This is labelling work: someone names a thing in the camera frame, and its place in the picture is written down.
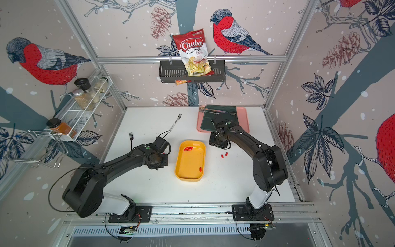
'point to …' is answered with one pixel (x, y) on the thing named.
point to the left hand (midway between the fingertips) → (167, 160)
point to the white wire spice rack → (77, 118)
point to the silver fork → (179, 117)
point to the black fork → (131, 138)
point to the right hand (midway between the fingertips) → (211, 143)
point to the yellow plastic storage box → (190, 163)
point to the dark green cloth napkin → (207, 123)
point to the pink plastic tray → (243, 118)
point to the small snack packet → (180, 82)
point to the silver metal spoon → (202, 108)
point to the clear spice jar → (101, 85)
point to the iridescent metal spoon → (219, 111)
